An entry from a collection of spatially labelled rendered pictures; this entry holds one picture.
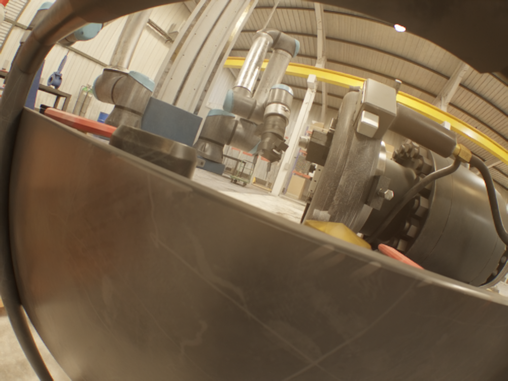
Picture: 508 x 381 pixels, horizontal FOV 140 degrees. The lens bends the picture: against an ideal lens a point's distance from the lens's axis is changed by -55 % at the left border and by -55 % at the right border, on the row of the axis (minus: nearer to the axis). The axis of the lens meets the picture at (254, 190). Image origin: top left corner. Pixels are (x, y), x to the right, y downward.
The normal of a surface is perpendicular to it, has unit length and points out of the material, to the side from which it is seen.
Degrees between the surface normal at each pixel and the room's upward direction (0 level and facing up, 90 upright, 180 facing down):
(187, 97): 90
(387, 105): 67
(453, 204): 80
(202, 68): 90
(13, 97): 91
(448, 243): 104
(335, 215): 109
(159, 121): 90
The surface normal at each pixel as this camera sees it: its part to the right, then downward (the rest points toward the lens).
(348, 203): -0.32, 0.18
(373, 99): -0.10, -0.37
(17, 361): 0.34, -0.94
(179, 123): 0.58, 0.27
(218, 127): 0.24, 0.17
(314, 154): -0.42, 0.75
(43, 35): -0.38, 0.91
